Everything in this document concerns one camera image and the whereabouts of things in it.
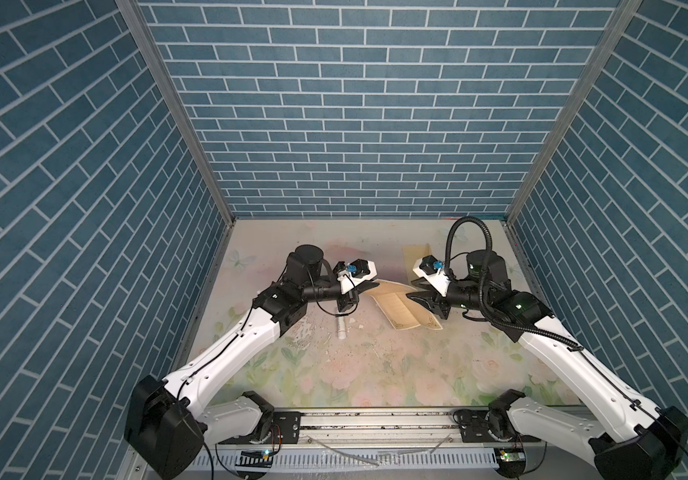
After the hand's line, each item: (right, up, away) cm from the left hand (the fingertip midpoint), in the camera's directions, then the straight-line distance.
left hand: (374, 281), depth 70 cm
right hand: (+9, -1, +2) cm, 9 cm away
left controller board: (-29, -44, +2) cm, 52 cm away
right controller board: (+35, -44, +4) cm, 56 cm away
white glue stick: (-9, -17, +19) cm, 27 cm away
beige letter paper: (+8, -9, +11) cm, 16 cm away
